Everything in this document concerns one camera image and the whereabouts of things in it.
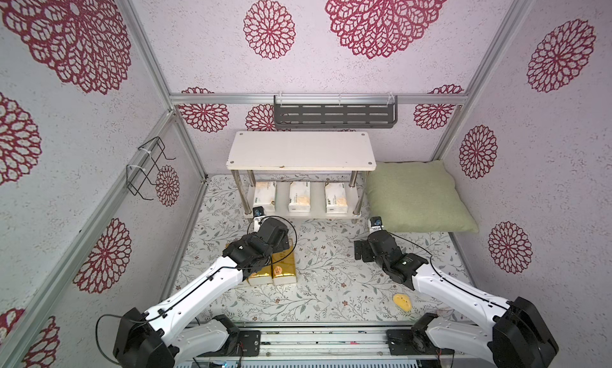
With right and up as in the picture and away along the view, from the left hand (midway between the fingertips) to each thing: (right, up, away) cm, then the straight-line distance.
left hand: (270, 237), depth 80 cm
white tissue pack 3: (+24, +12, +15) cm, 31 cm away
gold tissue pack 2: (+4, -10, +3) cm, 12 cm away
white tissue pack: (-5, +14, +19) cm, 24 cm away
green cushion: (+57, +13, +16) cm, 61 cm away
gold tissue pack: (-3, -14, +1) cm, 14 cm away
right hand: (+33, -2, +5) cm, 34 cm away
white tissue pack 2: (+9, +12, +16) cm, 23 cm away
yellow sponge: (+45, -21, 0) cm, 50 cm away
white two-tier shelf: (+10, +25, +41) cm, 49 cm away
